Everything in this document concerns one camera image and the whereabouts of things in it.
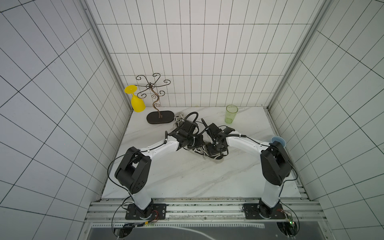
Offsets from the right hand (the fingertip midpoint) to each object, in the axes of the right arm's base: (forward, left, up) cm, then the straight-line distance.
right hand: (213, 147), depth 92 cm
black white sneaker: (-8, +1, +10) cm, 13 cm away
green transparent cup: (+25, -12, +8) cm, 29 cm away
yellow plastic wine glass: (+18, +49, +18) cm, 55 cm away
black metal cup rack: (+26, +40, -2) cm, 48 cm away
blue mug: (+7, -42, +2) cm, 42 cm away
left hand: (-3, +7, +6) cm, 10 cm away
